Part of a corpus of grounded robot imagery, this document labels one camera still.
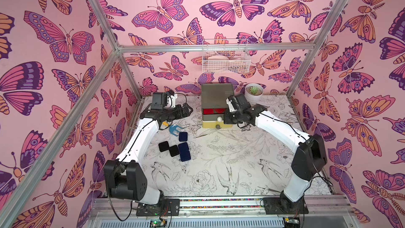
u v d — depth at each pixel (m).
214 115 0.86
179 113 0.72
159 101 0.63
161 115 0.59
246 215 0.73
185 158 0.91
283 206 0.65
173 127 1.03
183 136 0.98
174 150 0.92
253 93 1.09
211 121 0.92
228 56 0.95
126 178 0.42
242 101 0.67
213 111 0.92
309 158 0.46
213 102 0.89
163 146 0.96
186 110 0.73
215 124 0.99
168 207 0.73
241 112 0.65
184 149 0.93
